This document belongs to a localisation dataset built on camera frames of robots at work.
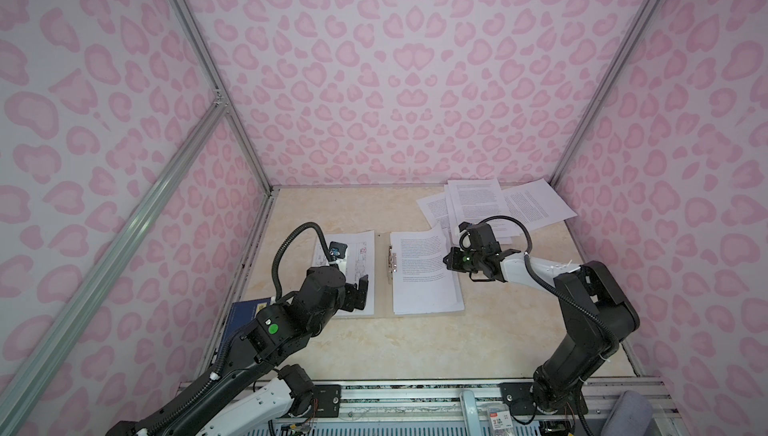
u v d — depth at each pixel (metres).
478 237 0.75
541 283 0.51
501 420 0.69
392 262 0.98
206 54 0.82
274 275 0.48
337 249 0.60
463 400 0.70
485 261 0.72
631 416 0.69
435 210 1.13
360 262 0.98
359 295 0.63
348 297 0.62
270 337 0.46
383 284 0.93
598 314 0.47
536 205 1.14
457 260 0.84
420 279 0.95
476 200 1.16
